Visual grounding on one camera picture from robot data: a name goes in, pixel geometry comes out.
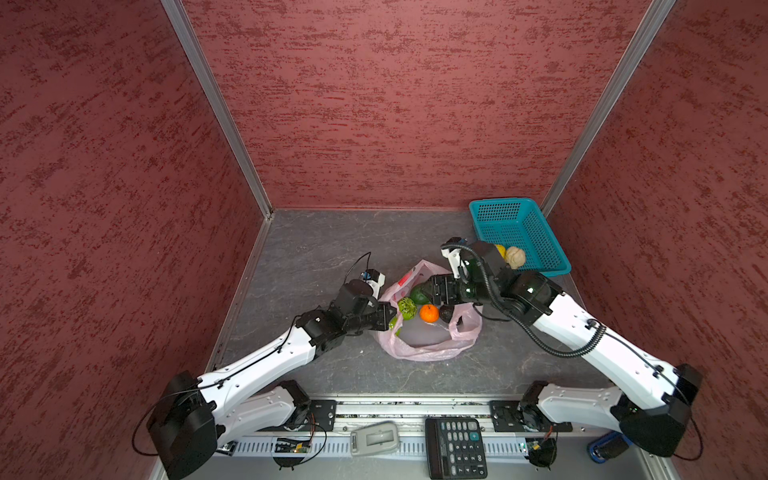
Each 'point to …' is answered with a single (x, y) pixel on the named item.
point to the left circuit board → (289, 445)
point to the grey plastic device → (376, 439)
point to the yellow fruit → (502, 250)
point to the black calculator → (455, 449)
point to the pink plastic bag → (418, 339)
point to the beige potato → (515, 257)
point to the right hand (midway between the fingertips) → (433, 293)
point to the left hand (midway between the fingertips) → (395, 317)
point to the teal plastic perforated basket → (520, 223)
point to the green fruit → (407, 307)
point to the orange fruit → (429, 313)
